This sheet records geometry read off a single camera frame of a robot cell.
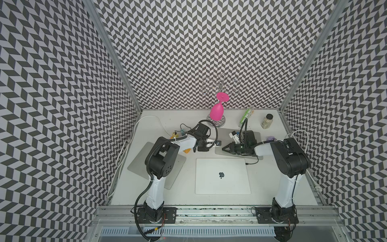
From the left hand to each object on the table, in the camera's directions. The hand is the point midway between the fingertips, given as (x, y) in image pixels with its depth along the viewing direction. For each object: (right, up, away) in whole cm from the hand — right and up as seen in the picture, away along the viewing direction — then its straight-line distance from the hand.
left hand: (206, 142), depth 99 cm
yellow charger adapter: (-20, +5, -4) cm, 21 cm away
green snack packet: (+30, +20, +7) cm, 37 cm away
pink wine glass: (+6, +21, -11) cm, 24 cm away
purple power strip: (+43, +3, 0) cm, 43 cm away
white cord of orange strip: (-55, -7, -3) cm, 56 cm away
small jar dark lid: (+42, +14, +2) cm, 44 cm away
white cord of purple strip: (+63, -23, -14) cm, 68 cm away
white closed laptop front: (+8, -17, -15) cm, 24 cm away
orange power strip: (-13, -4, -6) cm, 15 cm away
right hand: (+11, -5, -4) cm, 12 cm away
